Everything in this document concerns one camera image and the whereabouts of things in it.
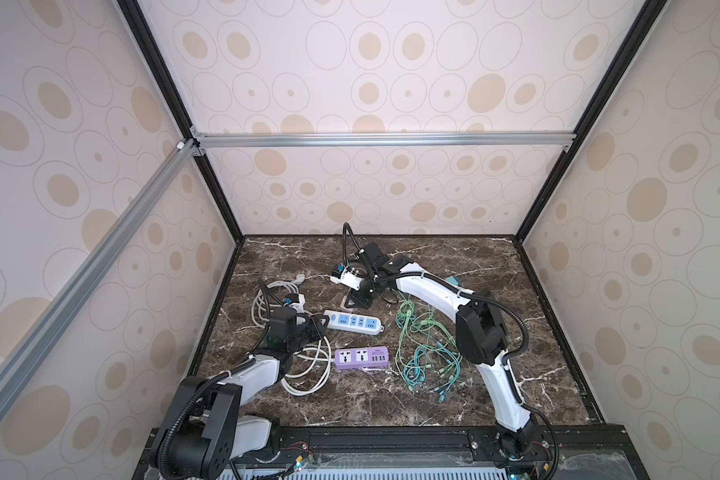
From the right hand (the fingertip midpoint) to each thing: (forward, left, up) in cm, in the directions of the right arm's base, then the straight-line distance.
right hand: (350, 298), depth 92 cm
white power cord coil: (-23, +15, -8) cm, 29 cm away
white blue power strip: (-6, -1, -5) cm, 8 cm away
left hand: (-6, +5, +1) cm, 8 cm away
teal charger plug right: (+12, -36, -7) cm, 39 cm away
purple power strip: (-17, -4, -5) cm, 18 cm away
